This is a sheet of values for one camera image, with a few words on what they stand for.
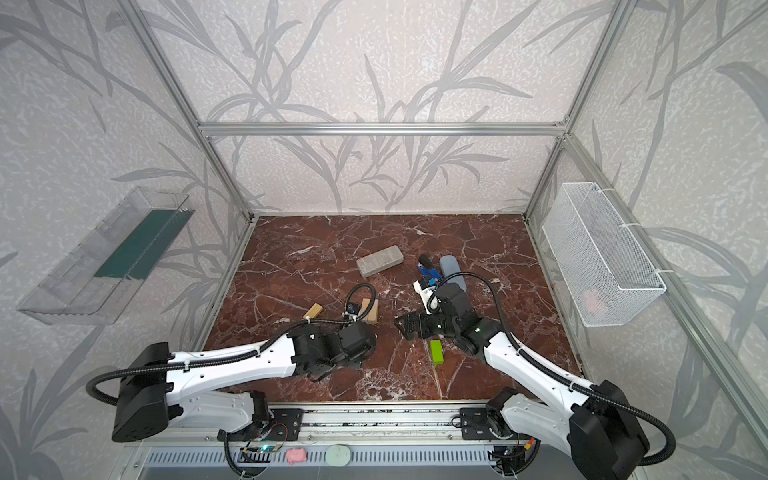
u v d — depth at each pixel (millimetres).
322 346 554
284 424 724
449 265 1023
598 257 640
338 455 679
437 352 846
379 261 1025
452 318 625
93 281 640
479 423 740
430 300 707
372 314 926
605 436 394
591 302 734
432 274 1006
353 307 705
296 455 679
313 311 933
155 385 406
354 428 747
